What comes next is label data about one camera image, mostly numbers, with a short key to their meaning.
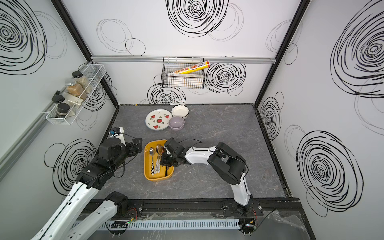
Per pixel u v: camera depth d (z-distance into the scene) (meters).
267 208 0.74
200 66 0.89
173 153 0.71
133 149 0.64
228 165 0.49
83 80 0.75
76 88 0.71
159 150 0.93
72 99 0.70
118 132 0.62
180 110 1.16
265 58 0.93
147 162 0.88
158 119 1.11
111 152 0.51
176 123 1.05
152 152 0.92
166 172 0.84
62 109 0.62
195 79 0.87
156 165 0.87
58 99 0.62
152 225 0.96
